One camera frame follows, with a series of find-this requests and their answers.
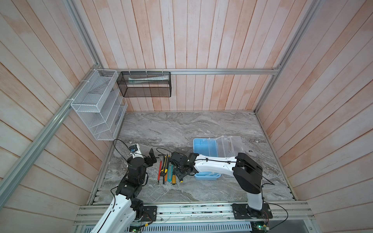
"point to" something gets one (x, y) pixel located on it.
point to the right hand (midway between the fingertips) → (179, 172)
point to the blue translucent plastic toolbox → (224, 146)
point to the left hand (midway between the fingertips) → (145, 153)
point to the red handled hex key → (160, 170)
